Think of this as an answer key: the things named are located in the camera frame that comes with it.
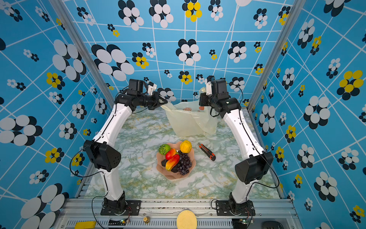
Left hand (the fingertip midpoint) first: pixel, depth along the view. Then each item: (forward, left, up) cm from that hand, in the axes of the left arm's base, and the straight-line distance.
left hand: (168, 101), depth 79 cm
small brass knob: (-52, +9, -30) cm, 61 cm away
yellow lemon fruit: (-16, -10, -23) cm, 30 cm away
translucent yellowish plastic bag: (-1, -11, -14) cm, 18 cm away
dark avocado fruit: (-24, +3, -27) cm, 36 cm away
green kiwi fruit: (-18, +4, -22) cm, 29 cm away
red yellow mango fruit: (-26, -2, -24) cm, 35 cm away
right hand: (+1, -19, +2) cm, 19 cm away
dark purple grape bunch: (-27, -9, -25) cm, 37 cm away
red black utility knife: (-17, -25, -31) cm, 43 cm away
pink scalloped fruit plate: (-31, -1, -30) cm, 43 cm away
